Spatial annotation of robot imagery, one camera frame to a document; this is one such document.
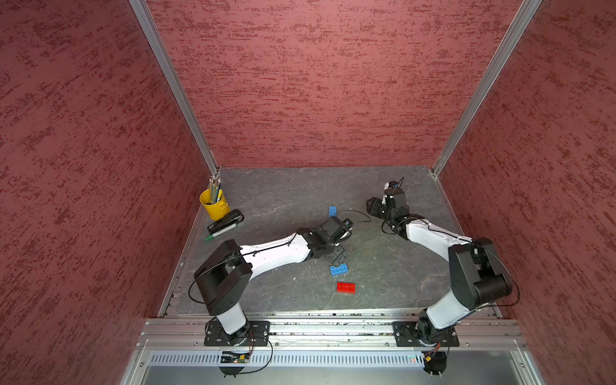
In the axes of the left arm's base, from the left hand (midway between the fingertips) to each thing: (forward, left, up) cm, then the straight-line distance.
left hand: (331, 248), depth 86 cm
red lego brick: (-12, -5, -6) cm, 14 cm away
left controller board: (-33, +33, -10) cm, 47 cm away
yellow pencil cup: (+17, +48, -1) cm, 51 cm away
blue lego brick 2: (-7, -2, -5) cm, 8 cm away
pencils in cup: (+21, +46, +8) cm, 52 cm away
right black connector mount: (-33, -31, -8) cm, 46 cm away
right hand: (+17, -16, +2) cm, 24 cm away
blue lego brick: (+21, -2, -6) cm, 21 cm away
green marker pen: (+10, +45, -6) cm, 47 cm away
